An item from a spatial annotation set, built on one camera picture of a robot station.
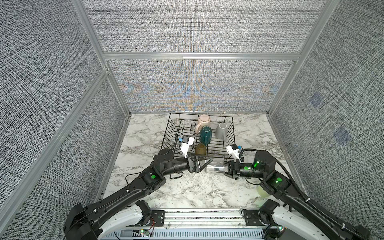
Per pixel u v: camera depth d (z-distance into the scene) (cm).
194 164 57
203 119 98
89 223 40
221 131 95
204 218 75
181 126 104
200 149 89
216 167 62
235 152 64
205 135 92
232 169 60
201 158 58
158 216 73
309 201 47
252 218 73
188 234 70
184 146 61
